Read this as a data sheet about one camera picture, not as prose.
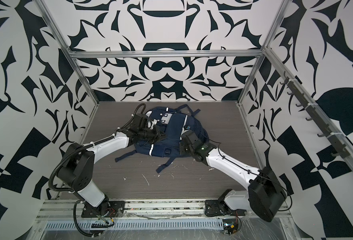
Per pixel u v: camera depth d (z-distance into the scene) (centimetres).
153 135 77
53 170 68
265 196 41
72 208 75
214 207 75
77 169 46
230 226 71
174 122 94
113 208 74
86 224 71
